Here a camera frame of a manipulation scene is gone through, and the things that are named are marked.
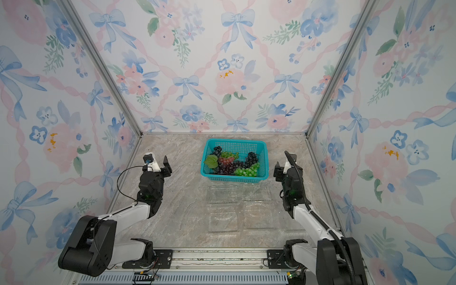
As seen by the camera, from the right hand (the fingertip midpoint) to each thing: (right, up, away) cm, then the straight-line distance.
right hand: (286, 154), depth 86 cm
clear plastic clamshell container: (-31, -28, +2) cm, 42 cm away
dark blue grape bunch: (-35, +2, +18) cm, 39 cm away
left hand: (-60, -1, -2) cm, 60 cm away
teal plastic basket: (-15, +1, +21) cm, 26 cm away
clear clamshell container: (-12, -26, +4) cm, 28 cm away
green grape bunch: (-15, -9, +11) cm, 21 cm away
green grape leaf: (-37, -4, +9) cm, 38 cm away
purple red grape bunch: (-29, -7, +13) cm, 32 cm away
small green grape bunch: (-29, 0, +19) cm, 35 cm away
